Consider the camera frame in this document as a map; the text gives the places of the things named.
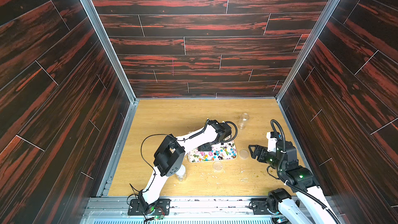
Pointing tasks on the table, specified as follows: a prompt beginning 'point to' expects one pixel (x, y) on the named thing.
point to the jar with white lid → (181, 173)
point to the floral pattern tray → (226, 150)
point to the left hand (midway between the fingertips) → (199, 142)
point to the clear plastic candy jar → (243, 118)
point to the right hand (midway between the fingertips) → (258, 146)
